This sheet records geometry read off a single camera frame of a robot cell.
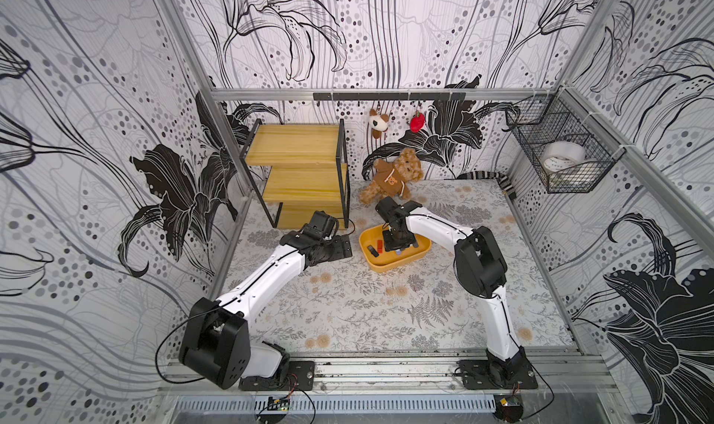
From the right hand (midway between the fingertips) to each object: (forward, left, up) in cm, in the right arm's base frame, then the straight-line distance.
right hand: (397, 241), depth 99 cm
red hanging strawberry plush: (+30, -7, +30) cm, 43 cm away
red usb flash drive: (-2, +7, 0) cm, 7 cm away
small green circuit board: (-48, +34, -3) cm, 59 cm away
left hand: (-11, +19, +10) cm, 25 cm away
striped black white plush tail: (+32, -47, 0) cm, 57 cm away
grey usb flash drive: (-1, -7, 0) cm, 7 cm away
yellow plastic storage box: (-7, +7, -1) cm, 10 cm away
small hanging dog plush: (+28, +7, +31) cm, 43 cm away
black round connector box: (-48, -26, -3) cm, 55 cm away
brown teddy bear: (+24, +1, +8) cm, 25 cm away
